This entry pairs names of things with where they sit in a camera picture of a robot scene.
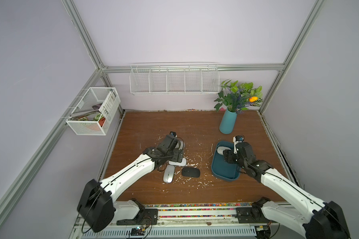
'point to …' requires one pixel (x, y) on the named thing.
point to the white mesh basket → (91, 116)
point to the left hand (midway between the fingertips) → (173, 153)
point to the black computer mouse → (190, 172)
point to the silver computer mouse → (169, 174)
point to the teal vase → (228, 123)
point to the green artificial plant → (237, 97)
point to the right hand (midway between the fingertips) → (228, 150)
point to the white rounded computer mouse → (220, 149)
